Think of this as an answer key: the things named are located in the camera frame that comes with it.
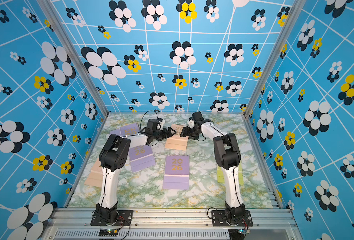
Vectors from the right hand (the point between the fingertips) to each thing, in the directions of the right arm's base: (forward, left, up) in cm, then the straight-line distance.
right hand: (186, 135), depth 103 cm
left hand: (+1, +8, +1) cm, 8 cm away
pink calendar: (-29, +55, -4) cm, 62 cm away
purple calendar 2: (-16, +29, -3) cm, 33 cm away
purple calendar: (+8, +44, -4) cm, 45 cm away
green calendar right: (-28, -20, -3) cm, 35 cm away
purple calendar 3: (-26, +6, -3) cm, 26 cm away
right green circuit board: (-55, -24, -2) cm, 60 cm away
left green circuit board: (-55, +38, -6) cm, 68 cm away
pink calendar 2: (-4, +7, -2) cm, 9 cm away
